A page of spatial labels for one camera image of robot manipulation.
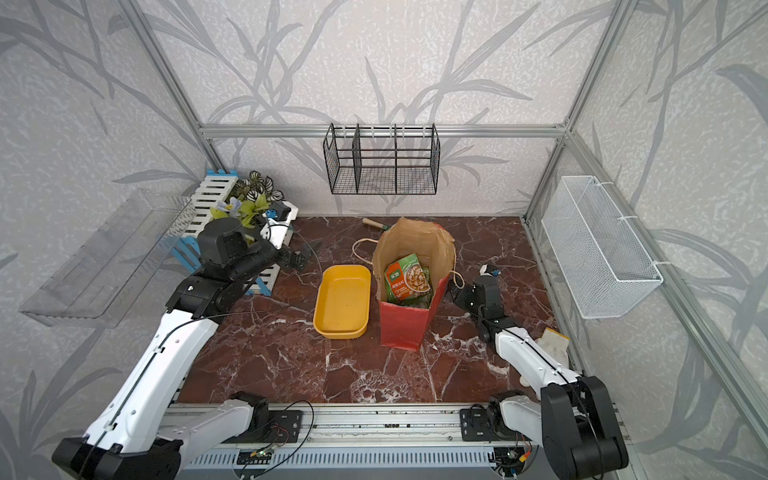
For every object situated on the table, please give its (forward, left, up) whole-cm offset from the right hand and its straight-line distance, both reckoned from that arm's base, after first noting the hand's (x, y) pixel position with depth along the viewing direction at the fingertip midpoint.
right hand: (459, 284), depth 89 cm
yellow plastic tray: (-1, +37, -9) cm, 38 cm away
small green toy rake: (+33, +28, -8) cm, 44 cm away
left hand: (-1, +39, +28) cm, 48 cm away
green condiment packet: (+3, +16, -4) cm, 16 cm away
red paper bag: (-14, +17, +3) cm, 23 cm away
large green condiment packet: (-1, +15, -5) cm, 16 cm away
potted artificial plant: (+20, +63, +18) cm, 68 cm away
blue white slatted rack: (+28, +78, +15) cm, 84 cm away
